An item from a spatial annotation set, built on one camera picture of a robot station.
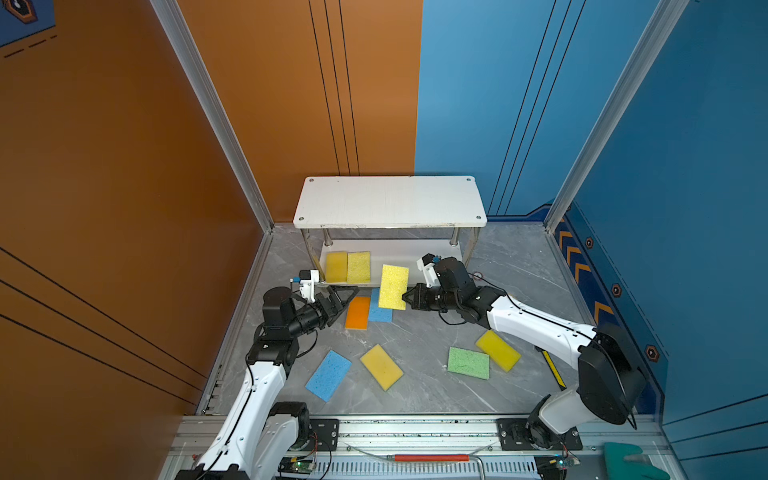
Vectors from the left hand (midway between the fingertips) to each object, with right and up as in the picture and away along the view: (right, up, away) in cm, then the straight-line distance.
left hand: (354, 295), depth 74 cm
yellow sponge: (+40, -17, +10) cm, 45 cm away
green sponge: (+31, -20, +9) cm, 38 cm away
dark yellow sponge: (+6, -21, +9) cm, 24 cm away
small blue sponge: (+5, -9, +19) cm, 21 cm away
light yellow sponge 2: (+10, +2, +6) cm, 12 cm away
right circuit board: (+50, -38, -5) cm, 63 cm away
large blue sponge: (-8, -23, +7) cm, 25 cm away
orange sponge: (-2, -9, +19) cm, 21 cm away
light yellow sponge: (-2, +6, +23) cm, 24 cm away
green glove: (+61, -39, -6) cm, 73 cm away
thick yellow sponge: (-9, +6, +23) cm, 25 cm away
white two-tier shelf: (+26, +24, +4) cm, 36 cm away
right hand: (+12, -2, +6) cm, 13 cm away
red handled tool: (+18, -38, -3) cm, 43 cm away
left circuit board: (-13, -40, -4) cm, 42 cm away
